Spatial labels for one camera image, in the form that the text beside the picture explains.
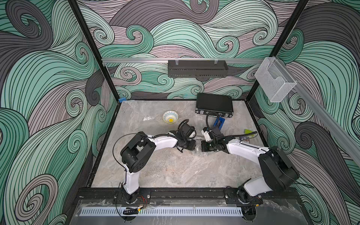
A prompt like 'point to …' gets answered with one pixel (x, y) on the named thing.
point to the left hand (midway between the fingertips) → (194, 145)
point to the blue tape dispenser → (219, 122)
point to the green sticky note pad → (246, 131)
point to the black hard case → (206, 103)
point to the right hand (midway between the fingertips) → (199, 147)
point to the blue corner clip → (121, 99)
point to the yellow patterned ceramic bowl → (170, 116)
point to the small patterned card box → (246, 138)
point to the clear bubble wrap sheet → (173, 167)
